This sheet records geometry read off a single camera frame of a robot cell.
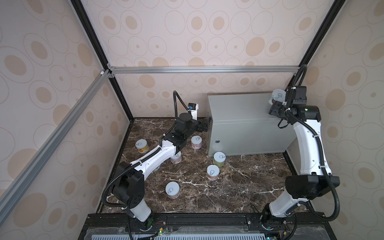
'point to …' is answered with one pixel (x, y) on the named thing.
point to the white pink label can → (172, 189)
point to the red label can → (177, 158)
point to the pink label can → (196, 142)
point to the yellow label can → (142, 146)
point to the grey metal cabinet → (241, 124)
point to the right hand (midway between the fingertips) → (279, 108)
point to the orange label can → (213, 171)
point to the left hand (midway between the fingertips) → (207, 114)
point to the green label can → (219, 158)
